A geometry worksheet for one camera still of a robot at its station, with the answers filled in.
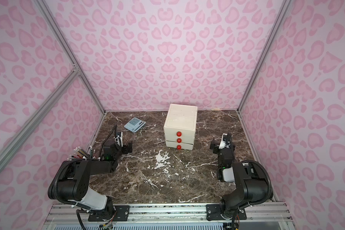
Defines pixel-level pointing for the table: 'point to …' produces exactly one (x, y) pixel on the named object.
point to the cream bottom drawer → (173, 144)
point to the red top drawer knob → (178, 133)
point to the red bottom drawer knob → (178, 147)
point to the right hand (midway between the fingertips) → (222, 138)
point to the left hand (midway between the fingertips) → (125, 139)
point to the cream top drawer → (172, 132)
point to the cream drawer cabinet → (179, 126)
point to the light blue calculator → (134, 124)
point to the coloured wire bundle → (78, 153)
